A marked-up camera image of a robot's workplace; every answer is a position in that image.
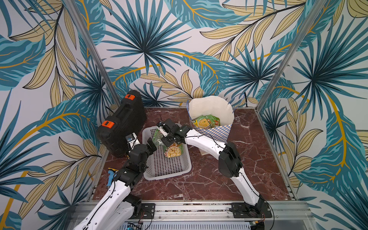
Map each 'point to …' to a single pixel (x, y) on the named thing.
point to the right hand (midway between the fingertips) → (165, 137)
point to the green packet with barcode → (157, 138)
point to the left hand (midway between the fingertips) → (144, 143)
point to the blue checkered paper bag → (221, 107)
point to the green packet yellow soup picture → (175, 150)
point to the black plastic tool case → (129, 118)
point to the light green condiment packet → (213, 120)
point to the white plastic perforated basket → (158, 166)
